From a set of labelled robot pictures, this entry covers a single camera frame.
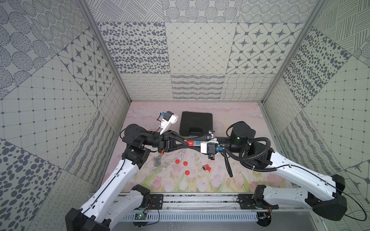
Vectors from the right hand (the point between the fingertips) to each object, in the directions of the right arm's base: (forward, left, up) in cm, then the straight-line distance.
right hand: (188, 139), depth 55 cm
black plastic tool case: (+32, -3, -33) cm, 46 cm away
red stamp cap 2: (0, +2, -38) cm, 38 cm away
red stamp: (+3, -10, -39) cm, 40 cm away
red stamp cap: (+5, +3, -39) cm, 39 cm away
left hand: (-6, 0, +1) cm, 6 cm away
